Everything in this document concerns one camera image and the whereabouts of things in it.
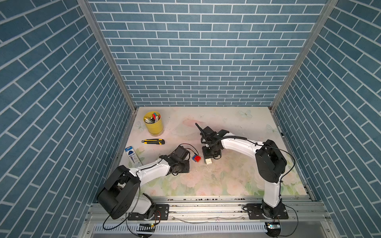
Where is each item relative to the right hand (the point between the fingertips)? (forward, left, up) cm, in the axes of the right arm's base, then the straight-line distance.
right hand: (206, 158), depth 90 cm
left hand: (-7, +9, -2) cm, 12 cm away
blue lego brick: (-1, +8, 0) cm, 8 cm away
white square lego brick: (-3, -1, +3) cm, 4 cm away
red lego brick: (-1, +5, +1) cm, 6 cm away
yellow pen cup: (+20, +37, +8) cm, 43 cm away
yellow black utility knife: (+10, +36, -2) cm, 38 cm away
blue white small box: (-3, +46, -1) cm, 46 cm away
